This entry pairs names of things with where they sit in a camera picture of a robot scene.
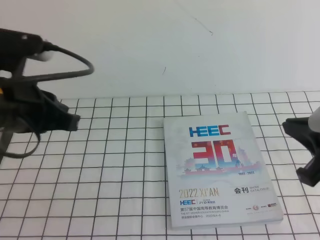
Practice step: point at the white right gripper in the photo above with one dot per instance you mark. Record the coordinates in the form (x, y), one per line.
(306, 131)

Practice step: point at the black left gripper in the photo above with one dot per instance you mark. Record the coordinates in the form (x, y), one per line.
(24, 108)

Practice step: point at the white HEEC catalogue book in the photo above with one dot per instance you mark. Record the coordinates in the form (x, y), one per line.
(216, 172)

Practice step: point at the white black-grid tablecloth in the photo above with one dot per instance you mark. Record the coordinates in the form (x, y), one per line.
(107, 180)

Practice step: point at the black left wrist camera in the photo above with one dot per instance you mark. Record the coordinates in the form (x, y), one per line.
(16, 47)

